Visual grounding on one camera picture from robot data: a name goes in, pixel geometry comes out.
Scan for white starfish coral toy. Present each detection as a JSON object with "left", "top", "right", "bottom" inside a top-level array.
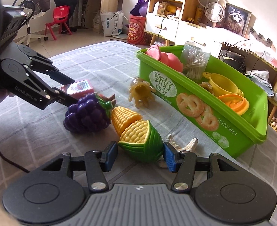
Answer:
[{"left": 158, "top": 134, "right": 199, "bottom": 169}]

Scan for toy corn cob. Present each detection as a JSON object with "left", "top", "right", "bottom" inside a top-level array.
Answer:
[{"left": 111, "top": 106, "right": 163, "bottom": 163}]

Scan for pink card box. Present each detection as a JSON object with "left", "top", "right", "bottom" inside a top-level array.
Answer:
[{"left": 61, "top": 80, "right": 95, "bottom": 99}]

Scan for purple toy grapes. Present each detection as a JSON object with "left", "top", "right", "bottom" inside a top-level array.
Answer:
[{"left": 63, "top": 93, "right": 114, "bottom": 133}]

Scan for red brown figurine toy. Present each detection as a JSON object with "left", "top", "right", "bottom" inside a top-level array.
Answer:
[{"left": 98, "top": 94, "right": 116, "bottom": 107}]

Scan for orange plastic juicer toy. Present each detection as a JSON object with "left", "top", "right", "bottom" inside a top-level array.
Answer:
[{"left": 218, "top": 94, "right": 250, "bottom": 116}]

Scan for tan octopus toy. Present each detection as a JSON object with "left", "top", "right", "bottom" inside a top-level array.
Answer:
[{"left": 128, "top": 77, "right": 156, "bottom": 108}]

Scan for yellow toy pot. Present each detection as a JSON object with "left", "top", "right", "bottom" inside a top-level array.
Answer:
[{"left": 202, "top": 71, "right": 244, "bottom": 97}]

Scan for cotton swab clear box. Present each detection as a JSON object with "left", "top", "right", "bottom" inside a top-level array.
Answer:
[{"left": 180, "top": 41, "right": 211, "bottom": 81}]

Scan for pink piggy toy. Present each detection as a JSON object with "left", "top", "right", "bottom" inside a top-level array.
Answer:
[{"left": 146, "top": 45, "right": 183, "bottom": 73}]

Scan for white office chair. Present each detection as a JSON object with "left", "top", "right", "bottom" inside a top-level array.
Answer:
[{"left": 13, "top": 0, "right": 51, "bottom": 47}]

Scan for red plastic child chair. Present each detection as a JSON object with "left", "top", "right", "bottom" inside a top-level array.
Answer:
[{"left": 44, "top": 6, "right": 72, "bottom": 40}]

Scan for grey checked tablecloth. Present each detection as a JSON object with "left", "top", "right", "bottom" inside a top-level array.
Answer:
[{"left": 0, "top": 50, "right": 277, "bottom": 225}]

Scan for green plastic cookie box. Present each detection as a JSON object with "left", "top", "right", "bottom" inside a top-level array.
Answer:
[{"left": 136, "top": 49, "right": 268, "bottom": 158}]

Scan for white paper bag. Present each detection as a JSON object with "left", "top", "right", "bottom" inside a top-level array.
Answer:
[{"left": 101, "top": 11, "right": 124, "bottom": 37}]

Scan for wooden desk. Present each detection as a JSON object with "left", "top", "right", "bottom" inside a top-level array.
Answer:
[{"left": 82, "top": 0, "right": 123, "bottom": 29}]

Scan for red round gift box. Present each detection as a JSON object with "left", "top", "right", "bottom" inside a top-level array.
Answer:
[{"left": 127, "top": 15, "right": 150, "bottom": 45}]

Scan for purple balloon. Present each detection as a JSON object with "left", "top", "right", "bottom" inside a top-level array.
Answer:
[{"left": 130, "top": 0, "right": 149, "bottom": 17}]

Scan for black bag on shelf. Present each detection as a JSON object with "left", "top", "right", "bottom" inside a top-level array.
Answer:
[{"left": 219, "top": 50, "right": 246, "bottom": 73}]

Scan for white wooden shelf cabinet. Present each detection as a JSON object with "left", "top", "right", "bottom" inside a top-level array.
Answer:
[{"left": 145, "top": 0, "right": 277, "bottom": 119}]

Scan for framed cat picture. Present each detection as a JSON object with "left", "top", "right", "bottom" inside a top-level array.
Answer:
[{"left": 223, "top": 3, "right": 251, "bottom": 37}]

